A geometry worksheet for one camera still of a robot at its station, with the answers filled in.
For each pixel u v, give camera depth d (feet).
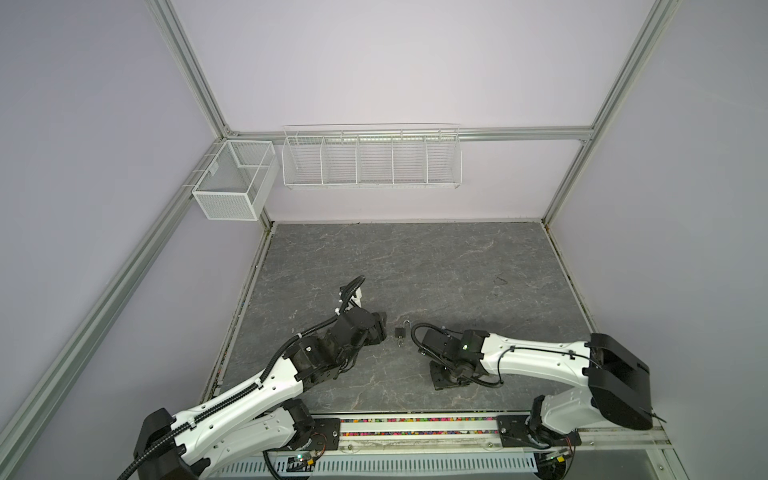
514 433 2.41
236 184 3.25
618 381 1.38
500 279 3.44
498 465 2.32
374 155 3.25
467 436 2.47
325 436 2.41
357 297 2.24
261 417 1.96
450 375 2.23
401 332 3.03
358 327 1.79
